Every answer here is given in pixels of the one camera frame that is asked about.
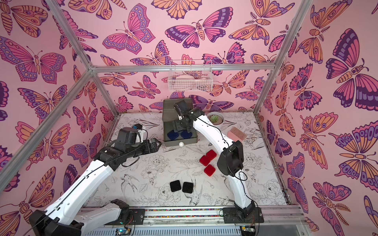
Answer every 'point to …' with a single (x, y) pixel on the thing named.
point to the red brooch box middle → (204, 160)
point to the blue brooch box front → (173, 135)
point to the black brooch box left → (175, 186)
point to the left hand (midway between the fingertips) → (156, 143)
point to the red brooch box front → (209, 170)
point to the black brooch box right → (187, 187)
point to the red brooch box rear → (211, 154)
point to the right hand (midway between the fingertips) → (176, 127)
